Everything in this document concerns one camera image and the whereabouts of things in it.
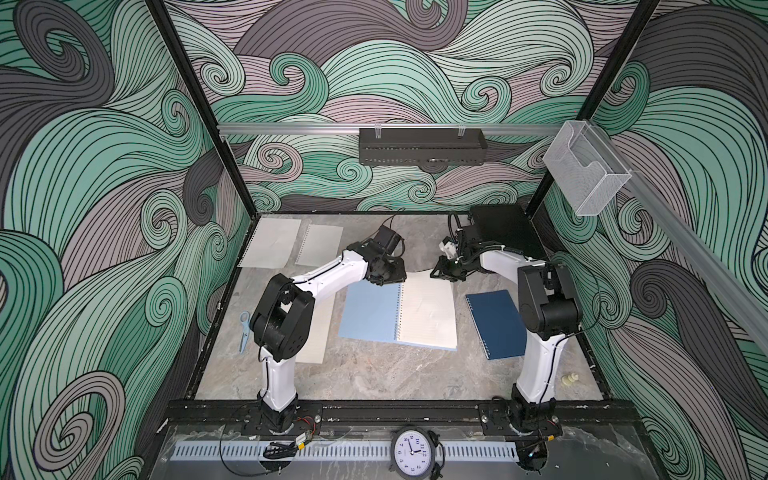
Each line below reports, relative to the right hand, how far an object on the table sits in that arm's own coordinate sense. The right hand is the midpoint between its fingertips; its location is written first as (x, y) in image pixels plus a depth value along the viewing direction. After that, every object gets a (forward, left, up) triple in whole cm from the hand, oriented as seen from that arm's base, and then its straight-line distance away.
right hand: (430, 275), depth 98 cm
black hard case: (+26, -36, -5) cm, 45 cm away
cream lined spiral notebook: (-35, +29, +30) cm, 54 cm away
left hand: (-5, +10, +8) cm, 14 cm away
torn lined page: (+16, +40, -3) cm, 43 cm away
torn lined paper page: (+17, +58, -2) cm, 61 cm away
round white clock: (-48, +10, 0) cm, 49 cm away
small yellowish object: (-33, -33, -1) cm, 46 cm away
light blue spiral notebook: (-12, +5, -2) cm, 13 cm away
